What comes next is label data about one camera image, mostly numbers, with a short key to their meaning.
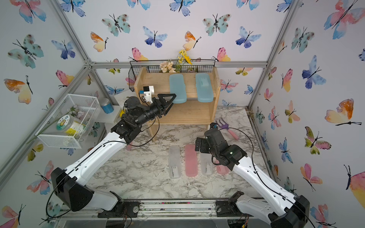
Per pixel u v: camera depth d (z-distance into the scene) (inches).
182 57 32.5
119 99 37.5
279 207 15.1
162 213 28.7
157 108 22.9
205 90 27.8
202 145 25.9
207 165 34.9
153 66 36.7
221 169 34.0
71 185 15.4
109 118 38.1
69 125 24.8
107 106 36.2
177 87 27.3
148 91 24.3
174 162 35.8
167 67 32.3
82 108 31.7
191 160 36.2
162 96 23.3
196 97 26.2
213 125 25.9
